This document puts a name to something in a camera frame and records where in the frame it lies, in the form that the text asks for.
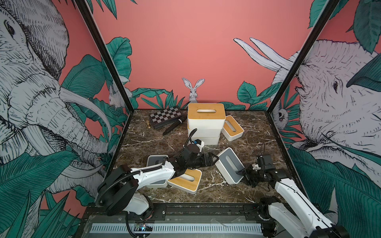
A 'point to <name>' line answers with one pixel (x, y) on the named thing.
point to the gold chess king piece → (148, 125)
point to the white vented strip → (178, 228)
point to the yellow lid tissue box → (205, 133)
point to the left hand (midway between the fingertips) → (216, 159)
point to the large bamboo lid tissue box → (206, 116)
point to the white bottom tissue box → (209, 138)
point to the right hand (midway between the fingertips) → (236, 171)
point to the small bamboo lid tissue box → (231, 130)
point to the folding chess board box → (165, 116)
